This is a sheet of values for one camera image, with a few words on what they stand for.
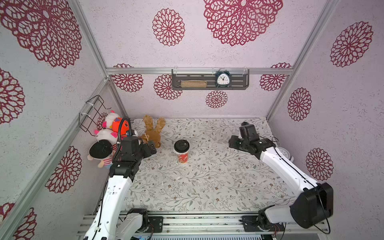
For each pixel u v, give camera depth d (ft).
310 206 1.34
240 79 3.03
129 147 1.80
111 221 1.31
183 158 2.88
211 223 2.49
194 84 2.89
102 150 2.50
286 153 3.13
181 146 2.73
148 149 2.21
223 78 2.95
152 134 3.38
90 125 2.47
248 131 2.03
